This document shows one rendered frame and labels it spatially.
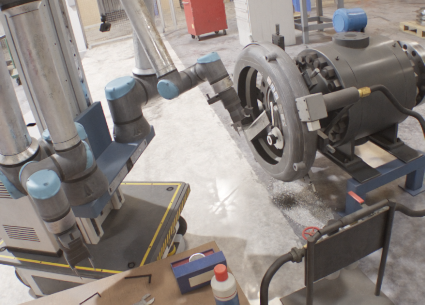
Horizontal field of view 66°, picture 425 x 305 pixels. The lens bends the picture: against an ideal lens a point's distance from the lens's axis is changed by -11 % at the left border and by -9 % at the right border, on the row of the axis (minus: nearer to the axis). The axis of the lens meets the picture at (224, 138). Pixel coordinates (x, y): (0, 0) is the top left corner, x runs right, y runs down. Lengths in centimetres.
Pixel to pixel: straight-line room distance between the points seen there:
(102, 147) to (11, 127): 62
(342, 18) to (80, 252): 189
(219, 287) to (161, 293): 32
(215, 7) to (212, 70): 574
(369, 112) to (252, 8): 391
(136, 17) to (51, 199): 79
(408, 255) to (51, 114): 169
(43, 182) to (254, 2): 490
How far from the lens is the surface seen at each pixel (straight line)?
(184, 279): 111
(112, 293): 128
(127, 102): 164
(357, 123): 191
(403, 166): 215
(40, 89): 109
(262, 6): 565
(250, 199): 228
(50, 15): 160
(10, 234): 187
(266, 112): 175
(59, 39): 160
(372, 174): 201
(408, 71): 212
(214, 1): 716
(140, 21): 147
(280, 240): 198
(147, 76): 172
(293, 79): 160
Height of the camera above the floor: 138
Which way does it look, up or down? 27 degrees down
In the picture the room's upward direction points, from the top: 9 degrees counter-clockwise
